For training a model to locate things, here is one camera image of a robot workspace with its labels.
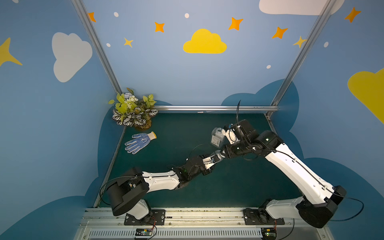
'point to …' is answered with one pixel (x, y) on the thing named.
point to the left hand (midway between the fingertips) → (213, 154)
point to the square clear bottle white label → (217, 137)
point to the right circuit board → (268, 233)
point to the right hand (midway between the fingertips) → (225, 149)
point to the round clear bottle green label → (220, 156)
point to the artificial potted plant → (129, 112)
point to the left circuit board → (143, 232)
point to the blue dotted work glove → (140, 141)
